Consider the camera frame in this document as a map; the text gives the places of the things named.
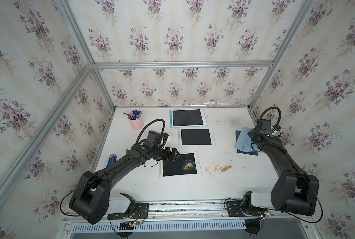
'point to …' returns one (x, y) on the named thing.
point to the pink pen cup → (136, 119)
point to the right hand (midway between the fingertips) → (260, 137)
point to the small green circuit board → (137, 222)
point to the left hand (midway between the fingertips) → (175, 156)
